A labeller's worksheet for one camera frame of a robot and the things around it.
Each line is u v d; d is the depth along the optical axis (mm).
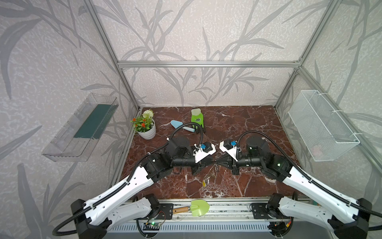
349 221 395
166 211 737
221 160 613
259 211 735
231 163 571
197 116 1148
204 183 828
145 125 911
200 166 550
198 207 738
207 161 543
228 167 607
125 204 544
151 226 718
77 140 643
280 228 718
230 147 546
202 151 525
